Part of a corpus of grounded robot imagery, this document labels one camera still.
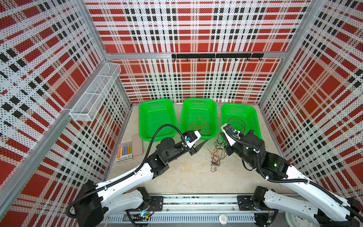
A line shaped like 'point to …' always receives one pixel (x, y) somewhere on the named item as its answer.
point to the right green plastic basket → (241, 117)
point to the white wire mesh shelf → (88, 107)
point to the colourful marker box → (125, 151)
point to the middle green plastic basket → (200, 114)
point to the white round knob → (222, 218)
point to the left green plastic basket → (153, 114)
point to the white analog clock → (295, 220)
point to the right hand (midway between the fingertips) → (224, 133)
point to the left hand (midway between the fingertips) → (204, 133)
